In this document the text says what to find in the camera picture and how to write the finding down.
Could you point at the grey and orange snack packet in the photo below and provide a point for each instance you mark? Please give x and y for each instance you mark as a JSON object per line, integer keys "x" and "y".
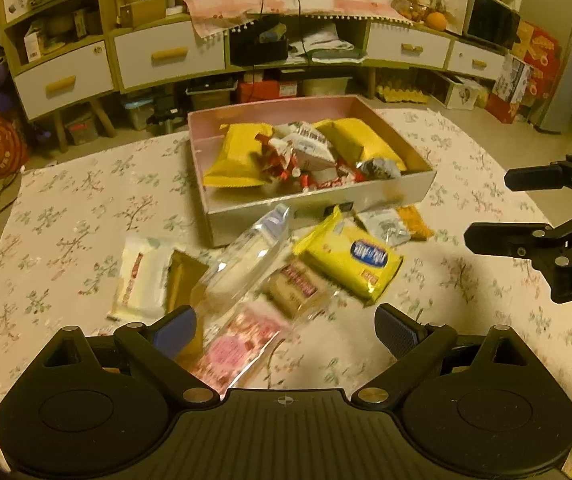
{"x": 391, "y": 222}

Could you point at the white red-striped snack packet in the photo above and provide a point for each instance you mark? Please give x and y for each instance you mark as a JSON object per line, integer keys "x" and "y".
{"x": 138, "y": 275}

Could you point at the small white carton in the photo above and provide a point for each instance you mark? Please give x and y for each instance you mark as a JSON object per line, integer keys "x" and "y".
{"x": 33, "y": 40}

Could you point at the red gift box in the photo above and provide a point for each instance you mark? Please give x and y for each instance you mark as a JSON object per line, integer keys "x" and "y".
{"x": 536, "y": 55}

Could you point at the clear packet with white cake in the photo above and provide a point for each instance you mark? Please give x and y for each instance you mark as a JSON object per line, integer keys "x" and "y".
{"x": 246, "y": 255}

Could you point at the yellow egg tray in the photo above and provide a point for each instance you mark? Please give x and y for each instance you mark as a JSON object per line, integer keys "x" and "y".
{"x": 401, "y": 91}

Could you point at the yellow packet with blue label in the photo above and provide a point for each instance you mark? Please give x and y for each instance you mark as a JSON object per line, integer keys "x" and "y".
{"x": 351, "y": 255}

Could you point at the floral tablecloth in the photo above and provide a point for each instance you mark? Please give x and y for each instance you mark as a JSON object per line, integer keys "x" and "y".
{"x": 65, "y": 210}

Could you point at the red and white snack packet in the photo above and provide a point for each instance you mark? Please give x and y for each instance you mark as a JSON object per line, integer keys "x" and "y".
{"x": 333, "y": 180}
{"x": 278, "y": 162}

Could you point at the white gift bag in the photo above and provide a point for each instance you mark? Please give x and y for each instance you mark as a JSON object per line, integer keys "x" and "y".
{"x": 456, "y": 2}

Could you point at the brown cardboard box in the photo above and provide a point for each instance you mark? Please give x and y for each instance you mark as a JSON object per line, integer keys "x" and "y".
{"x": 140, "y": 12}

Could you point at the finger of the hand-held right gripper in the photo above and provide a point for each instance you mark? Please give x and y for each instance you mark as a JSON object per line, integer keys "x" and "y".
{"x": 501, "y": 240}
{"x": 531, "y": 177}

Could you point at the pile of papers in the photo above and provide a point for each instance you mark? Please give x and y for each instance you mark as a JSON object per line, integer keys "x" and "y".
{"x": 326, "y": 42}

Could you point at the shallow pink-lined cardboard box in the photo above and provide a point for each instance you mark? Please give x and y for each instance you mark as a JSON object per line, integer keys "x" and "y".
{"x": 246, "y": 215}

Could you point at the golden brown snack packet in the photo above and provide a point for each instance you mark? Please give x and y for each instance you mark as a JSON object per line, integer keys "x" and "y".
{"x": 183, "y": 280}

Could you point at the pink snack packet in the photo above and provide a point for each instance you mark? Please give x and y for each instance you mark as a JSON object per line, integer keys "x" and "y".
{"x": 236, "y": 350}

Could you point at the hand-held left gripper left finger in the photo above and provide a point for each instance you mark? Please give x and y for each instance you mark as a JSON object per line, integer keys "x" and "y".
{"x": 175, "y": 332}

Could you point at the clear packet of brown biscuits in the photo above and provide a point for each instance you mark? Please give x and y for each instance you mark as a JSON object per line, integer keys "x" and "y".
{"x": 296, "y": 285}

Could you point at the small black oven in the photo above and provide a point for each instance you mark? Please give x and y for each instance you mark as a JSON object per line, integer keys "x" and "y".
{"x": 491, "y": 20}

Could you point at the white floral box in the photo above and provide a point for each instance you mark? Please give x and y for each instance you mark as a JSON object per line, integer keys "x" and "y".
{"x": 463, "y": 95}

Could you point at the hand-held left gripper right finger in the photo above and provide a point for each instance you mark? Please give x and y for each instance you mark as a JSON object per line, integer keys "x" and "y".
{"x": 396, "y": 332}

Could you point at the clear plastic storage container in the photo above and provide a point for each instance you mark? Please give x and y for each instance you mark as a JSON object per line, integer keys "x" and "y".
{"x": 138, "y": 112}

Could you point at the black bag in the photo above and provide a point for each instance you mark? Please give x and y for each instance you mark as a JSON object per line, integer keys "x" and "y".
{"x": 258, "y": 50}

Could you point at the large plain yellow snack packet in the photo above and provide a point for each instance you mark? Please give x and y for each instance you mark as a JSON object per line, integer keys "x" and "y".
{"x": 238, "y": 157}
{"x": 361, "y": 140}

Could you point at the patterned gift box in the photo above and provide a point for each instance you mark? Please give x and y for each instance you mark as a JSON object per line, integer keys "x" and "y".
{"x": 508, "y": 85}

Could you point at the wooden cabinet with white drawers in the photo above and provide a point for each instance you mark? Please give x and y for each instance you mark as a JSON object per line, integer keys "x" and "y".
{"x": 110, "y": 60}

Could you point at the red carton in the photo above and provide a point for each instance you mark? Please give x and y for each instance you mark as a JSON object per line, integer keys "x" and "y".
{"x": 266, "y": 91}

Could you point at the white pecan packet black lettering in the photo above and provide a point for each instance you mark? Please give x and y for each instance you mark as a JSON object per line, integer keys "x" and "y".
{"x": 311, "y": 145}

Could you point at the pink tasselled cabinet runner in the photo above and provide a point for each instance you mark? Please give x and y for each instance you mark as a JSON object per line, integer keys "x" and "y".
{"x": 316, "y": 2}

